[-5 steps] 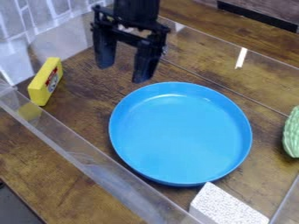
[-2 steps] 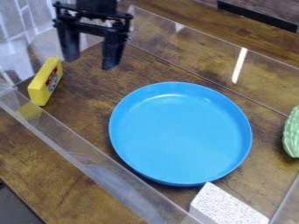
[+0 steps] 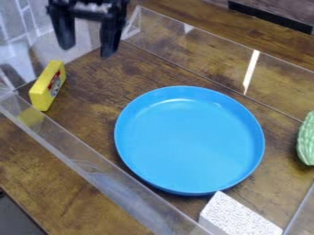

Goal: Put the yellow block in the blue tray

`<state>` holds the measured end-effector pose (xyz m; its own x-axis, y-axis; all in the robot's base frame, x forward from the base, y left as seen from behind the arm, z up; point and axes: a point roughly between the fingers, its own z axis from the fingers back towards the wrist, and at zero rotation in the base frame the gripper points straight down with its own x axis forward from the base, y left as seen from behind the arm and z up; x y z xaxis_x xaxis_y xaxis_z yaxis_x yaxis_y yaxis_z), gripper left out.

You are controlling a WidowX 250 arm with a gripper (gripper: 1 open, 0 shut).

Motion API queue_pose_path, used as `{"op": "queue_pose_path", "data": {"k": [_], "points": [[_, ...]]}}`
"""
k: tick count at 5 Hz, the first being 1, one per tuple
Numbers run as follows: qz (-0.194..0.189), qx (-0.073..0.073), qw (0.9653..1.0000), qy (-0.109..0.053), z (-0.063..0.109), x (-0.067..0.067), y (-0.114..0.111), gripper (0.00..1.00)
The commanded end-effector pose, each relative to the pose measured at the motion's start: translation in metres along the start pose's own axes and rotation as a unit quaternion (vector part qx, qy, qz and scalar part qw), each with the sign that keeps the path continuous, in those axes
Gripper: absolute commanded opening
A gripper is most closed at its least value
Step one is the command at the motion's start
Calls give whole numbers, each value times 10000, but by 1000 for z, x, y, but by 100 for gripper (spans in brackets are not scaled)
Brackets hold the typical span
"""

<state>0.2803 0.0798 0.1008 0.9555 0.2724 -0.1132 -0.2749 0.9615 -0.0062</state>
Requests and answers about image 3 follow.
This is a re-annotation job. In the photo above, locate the yellow block with label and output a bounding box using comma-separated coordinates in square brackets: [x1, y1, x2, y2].
[28, 60, 66, 111]

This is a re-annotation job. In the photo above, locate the green textured object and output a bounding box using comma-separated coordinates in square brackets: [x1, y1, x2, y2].
[296, 111, 314, 166]

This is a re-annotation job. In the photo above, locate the blue round tray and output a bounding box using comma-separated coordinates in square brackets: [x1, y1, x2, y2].
[113, 86, 264, 196]

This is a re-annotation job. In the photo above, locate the clear acrylic enclosure wall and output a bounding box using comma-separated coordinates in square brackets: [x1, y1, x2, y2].
[0, 1, 314, 235]

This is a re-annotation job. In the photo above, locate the white speckled foam block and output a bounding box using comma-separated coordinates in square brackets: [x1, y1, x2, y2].
[199, 191, 282, 235]

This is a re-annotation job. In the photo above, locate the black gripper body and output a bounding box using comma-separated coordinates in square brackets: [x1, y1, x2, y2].
[46, 0, 129, 21]

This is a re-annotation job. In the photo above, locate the black bar on table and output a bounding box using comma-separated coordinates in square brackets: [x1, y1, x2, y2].
[228, 0, 314, 35]

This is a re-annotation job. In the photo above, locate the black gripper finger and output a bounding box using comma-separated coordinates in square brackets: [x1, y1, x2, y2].
[98, 12, 125, 58]
[49, 8, 76, 50]

